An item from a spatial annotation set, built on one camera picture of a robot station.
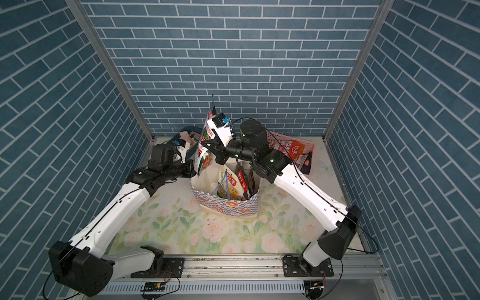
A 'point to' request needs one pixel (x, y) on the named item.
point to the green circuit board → (153, 287)
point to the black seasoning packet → (243, 178)
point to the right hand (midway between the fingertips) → (206, 142)
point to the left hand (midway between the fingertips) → (203, 164)
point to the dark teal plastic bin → (194, 133)
